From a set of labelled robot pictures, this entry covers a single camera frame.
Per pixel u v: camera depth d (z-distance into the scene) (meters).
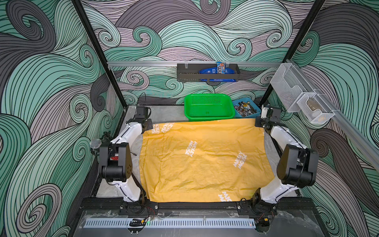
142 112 0.74
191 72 0.96
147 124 0.78
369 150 0.50
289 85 0.78
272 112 0.70
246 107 1.18
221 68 0.90
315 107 0.66
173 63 0.94
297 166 0.46
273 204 0.62
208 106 1.14
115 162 0.47
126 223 0.70
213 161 0.90
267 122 0.70
